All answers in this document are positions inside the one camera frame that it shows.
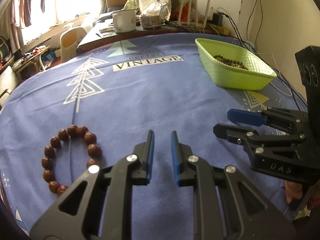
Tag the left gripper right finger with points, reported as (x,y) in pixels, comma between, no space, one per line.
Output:
(226,204)

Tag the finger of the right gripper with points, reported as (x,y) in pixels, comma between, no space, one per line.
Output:
(251,140)
(286,120)

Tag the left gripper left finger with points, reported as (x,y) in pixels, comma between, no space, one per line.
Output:
(98,204)

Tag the right human hand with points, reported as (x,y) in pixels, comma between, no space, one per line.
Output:
(294,191)

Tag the green plastic basket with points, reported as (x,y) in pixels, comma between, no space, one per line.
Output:
(234,67)

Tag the blue printed tablecloth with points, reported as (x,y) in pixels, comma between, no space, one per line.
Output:
(120,92)

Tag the black power adapter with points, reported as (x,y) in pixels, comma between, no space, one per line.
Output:
(217,19)

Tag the white wifi router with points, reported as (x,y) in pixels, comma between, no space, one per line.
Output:
(187,15)

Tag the foil wrapped package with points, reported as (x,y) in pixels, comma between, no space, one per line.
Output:
(155,15)

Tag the wooden armchair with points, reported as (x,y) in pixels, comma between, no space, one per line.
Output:
(9,80)

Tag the small wooden side table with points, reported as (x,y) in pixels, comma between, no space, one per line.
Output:
(35,60)

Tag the white enamel mug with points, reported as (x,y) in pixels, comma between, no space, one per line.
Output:
(124,21)

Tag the white plastic chair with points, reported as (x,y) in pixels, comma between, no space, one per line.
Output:
(69,42)

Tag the dark wooden desk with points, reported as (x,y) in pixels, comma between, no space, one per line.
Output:
(103,34)

